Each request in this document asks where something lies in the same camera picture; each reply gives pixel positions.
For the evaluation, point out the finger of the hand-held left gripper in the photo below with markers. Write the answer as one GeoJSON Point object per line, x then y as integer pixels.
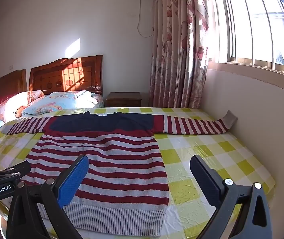
{"type": "Point", "coordinates": [19, 168]}

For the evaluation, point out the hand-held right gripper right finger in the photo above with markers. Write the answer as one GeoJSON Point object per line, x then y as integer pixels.
{"type": "Point", "coordinates": [205, 181]}

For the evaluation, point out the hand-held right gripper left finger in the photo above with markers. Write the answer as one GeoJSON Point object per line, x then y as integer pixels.
{"type": "Point", "coordinates": [73, 181]}

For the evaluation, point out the red white striped sweater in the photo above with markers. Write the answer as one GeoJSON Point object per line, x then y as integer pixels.
{"type": "Point", "coordinates": [107, 154]}

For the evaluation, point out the yellow checked bed sheet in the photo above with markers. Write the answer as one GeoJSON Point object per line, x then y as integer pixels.
{"type": "Point", "coordinates": [206, 151]}

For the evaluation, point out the pink floral pillow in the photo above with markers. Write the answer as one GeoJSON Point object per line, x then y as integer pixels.
{"type": "Point", "coordinates": [12, 104]}

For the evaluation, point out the light blue folded quilt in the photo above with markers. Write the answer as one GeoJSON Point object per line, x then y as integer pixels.
{"type": "Point", "coordinates": [64, 103]}

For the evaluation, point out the small wooden headboard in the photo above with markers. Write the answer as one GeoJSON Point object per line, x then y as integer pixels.
{"type": "Point", "coordinates": [8, 84]}

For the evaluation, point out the wooden nightstand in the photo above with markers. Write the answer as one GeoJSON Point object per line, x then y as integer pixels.
{"type": "Point", "coordinates": [124, 100]}

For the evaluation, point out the large carved wooden headboard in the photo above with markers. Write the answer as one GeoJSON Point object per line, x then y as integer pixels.
{"type": "Point", "coordinates": [67, 76]}

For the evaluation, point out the pink floral curtain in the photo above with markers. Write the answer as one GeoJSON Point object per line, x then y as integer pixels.
{"type": "Point", "coordinates": [176, 54]}

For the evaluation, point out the barred window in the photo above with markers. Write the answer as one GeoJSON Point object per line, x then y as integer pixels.
{"type": "Point", "coordinates": [256, 25]}

